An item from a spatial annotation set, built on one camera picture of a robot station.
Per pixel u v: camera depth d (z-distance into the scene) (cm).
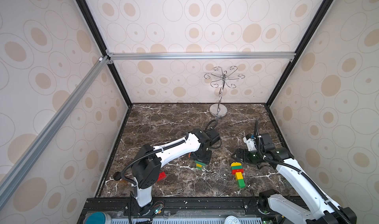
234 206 75
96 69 79
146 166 45
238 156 70
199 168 85
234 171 83
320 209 40
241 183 80
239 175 82
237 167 86
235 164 87
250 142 73
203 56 94
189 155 57
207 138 58
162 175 83
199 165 82
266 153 58
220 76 92
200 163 72
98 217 65
